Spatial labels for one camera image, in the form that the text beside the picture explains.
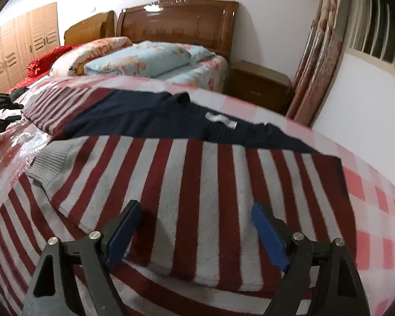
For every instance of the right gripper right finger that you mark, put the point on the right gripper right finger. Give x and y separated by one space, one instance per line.
338 289

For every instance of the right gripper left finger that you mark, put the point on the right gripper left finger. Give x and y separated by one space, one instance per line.
53 289

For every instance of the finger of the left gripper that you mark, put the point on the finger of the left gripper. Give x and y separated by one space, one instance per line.
4 123
11 106

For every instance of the red grey striped sweater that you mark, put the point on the red grey striped sweater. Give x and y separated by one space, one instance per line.
171 187

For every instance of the dark cloth on bed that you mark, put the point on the dark cloth on bed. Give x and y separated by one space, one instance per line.
18 92

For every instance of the red blanket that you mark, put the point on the red blanket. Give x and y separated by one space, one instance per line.
40 67

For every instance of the wooden wardrobe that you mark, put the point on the wooden wardrobe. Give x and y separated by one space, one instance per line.
25 38

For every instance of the orange floral pillow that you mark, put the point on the orange floral pillow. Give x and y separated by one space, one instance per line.
73 62

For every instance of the pink checked bed cover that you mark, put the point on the pink checked bed cover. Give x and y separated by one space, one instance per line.
365 187

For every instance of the small wooden headboard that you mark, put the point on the small wooden headboard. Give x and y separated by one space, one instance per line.
100 25

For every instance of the light blue floral pillow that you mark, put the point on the light blue floral pillow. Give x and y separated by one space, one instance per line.
147 59

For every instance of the floral bed sheet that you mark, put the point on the floral bed sheet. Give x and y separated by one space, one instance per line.
209 74

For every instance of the wooden nightstand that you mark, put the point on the wooden nightstand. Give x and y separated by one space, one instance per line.
259 85

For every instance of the large wooden headboard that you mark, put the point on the large wooden headboard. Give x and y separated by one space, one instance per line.
207 23

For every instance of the pink floral curtain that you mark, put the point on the pink floral curtain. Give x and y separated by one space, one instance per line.
320 57

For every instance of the barred window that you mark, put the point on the barred window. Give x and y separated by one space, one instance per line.
370 33

